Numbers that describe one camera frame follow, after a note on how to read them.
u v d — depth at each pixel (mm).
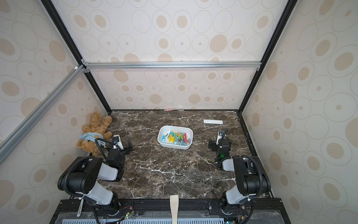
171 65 1686
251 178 453
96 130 982
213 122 1136
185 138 1005
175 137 998
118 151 703
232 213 714
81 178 449
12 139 522
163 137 1016
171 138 1009
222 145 708
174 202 763
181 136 998
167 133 1027
